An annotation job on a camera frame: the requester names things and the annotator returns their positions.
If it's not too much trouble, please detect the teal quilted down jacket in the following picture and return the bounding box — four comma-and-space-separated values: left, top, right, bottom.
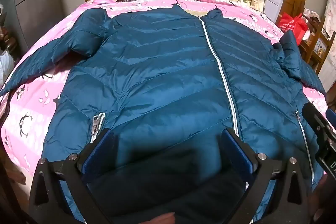
0, 5, 327, 224

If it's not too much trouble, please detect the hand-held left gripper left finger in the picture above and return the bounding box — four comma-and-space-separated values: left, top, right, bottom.
28, 127, 117, 224

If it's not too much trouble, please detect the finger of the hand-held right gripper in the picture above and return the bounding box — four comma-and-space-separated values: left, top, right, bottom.
302, 102, 336, 140

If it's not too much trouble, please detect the white plastic bag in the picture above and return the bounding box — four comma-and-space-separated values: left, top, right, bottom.
0, 51, 15, 88

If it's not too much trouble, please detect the patterned lace curtain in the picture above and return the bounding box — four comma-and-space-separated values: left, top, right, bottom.
323, 0, 336, 38

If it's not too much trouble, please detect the pink penguin print blanket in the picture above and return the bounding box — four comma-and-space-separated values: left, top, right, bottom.
0, 0, 328, 188

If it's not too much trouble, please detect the wooden chair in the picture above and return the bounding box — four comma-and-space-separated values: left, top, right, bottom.
299, 7, 332, 75

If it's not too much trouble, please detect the red shopping bag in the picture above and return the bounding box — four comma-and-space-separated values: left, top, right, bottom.
278, 12, 309, 45

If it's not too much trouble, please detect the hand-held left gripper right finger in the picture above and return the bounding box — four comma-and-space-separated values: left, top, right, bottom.
220, 128, 313, 224

